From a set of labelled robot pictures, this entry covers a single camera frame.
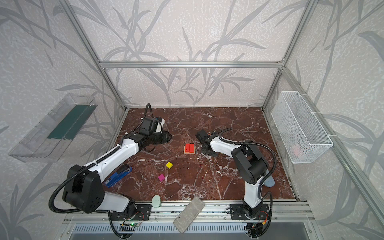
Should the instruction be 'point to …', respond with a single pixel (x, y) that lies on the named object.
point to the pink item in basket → (296, 152)
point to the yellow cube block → (169, 165)
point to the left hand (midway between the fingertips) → (172, 132)
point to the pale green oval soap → (156, 201)
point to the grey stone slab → (187, 217)
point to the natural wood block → (189, 153)
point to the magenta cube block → (161, 177)
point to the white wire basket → (302, 139)
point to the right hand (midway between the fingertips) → (208, 147)
